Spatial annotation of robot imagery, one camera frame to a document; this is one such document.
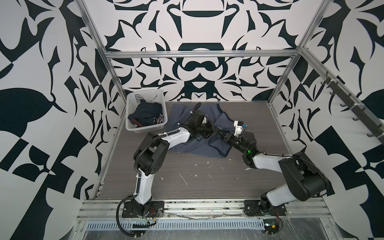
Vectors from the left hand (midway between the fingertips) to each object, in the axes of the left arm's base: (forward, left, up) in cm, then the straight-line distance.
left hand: (224, 126), depth 87 cm
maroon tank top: (+10, +55, -6) cm, 56 cm away
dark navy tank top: (+16, +48, -4) cm, 51 cm away
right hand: (-3, +4, 0) cm, 5 cm away
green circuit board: (-46, -17, -16) cm, 52 cm away
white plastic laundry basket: (+32, +61, -8) cm, 69 cm away
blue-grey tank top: (-5, +4, -14) cm, 15 cm away
